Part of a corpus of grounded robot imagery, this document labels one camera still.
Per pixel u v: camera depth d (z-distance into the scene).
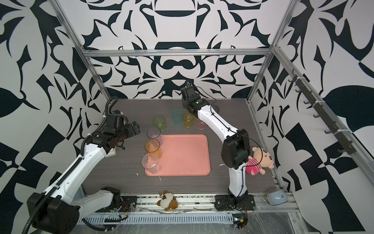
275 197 0.70
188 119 1.05
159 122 1.02
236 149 0.50
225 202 0.74
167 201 0.73
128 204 0.74
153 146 0.85
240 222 0.71
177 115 0.99
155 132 0.85
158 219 0.65
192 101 0.66
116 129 0.59
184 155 0.94
